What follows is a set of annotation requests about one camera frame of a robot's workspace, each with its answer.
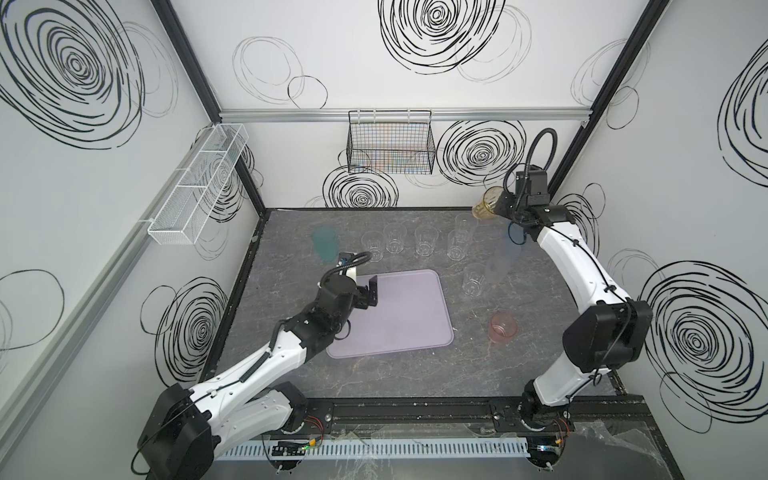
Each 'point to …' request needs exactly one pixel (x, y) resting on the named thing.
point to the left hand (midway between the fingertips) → (364, 276)
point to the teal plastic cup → (326, 239)
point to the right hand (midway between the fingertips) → (502, 199)
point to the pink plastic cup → (502, 328)
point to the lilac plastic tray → (411, 314)
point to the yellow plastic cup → (485, 209)
